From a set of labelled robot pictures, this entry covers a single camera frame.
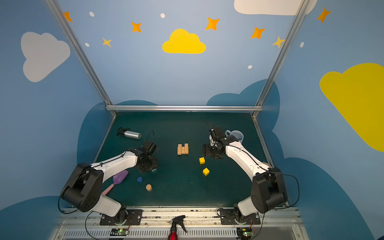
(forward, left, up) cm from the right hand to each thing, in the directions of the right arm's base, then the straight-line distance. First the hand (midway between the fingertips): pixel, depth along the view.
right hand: (209, 152), depth 86 cm
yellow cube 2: (-8, +1, -9) cm, 12 cm away
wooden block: (+6, +19, -9) cm, 22 cm away
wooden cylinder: (-20, +33, -9) cm, 39 cm away
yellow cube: (-1, +4, -9) cm, 10 cm away
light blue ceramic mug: (+17, -19, -3) cm, 26 cm away
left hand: (-7, +32, -9) cm, 34 cm away
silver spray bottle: (+17, +59, -7) cm, 61 cm away
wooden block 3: (+6, +17, -10) cm, 20 cm away
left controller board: (-40, +43, -10) cm, 60 cm away
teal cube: (-9, +33, -8) cm, 35 cm away
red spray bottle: (-40, +17, -8) cm, 44 cm away
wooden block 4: (+7, +17, -9) cm, 20 cm away
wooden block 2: (+7, +15, -9) cm, 19 cm away
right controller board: (-37, -18, -12) cm, 43 cm away
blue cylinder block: (-15, +40, -10) cm, 44 cm away
